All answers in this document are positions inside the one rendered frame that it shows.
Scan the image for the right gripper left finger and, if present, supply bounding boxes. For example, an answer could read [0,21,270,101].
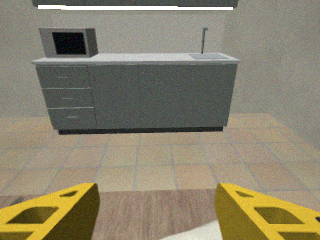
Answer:
[0,183,100,240]

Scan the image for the white pillow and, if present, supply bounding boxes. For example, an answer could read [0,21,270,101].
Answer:
[160,220,223,240]

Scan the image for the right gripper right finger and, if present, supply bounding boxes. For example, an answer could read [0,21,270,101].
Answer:
[215,183,320,240]

